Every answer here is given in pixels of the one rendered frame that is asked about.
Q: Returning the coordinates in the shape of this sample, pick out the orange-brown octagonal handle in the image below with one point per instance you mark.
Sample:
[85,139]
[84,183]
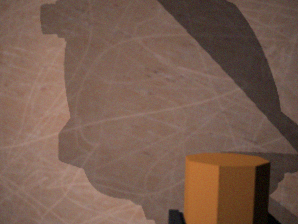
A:
[226,188]

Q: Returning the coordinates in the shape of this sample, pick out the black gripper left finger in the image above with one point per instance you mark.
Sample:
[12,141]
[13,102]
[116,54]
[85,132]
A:
[176,217]

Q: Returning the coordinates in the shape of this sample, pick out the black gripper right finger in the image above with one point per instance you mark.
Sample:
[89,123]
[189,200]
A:
[272,220]

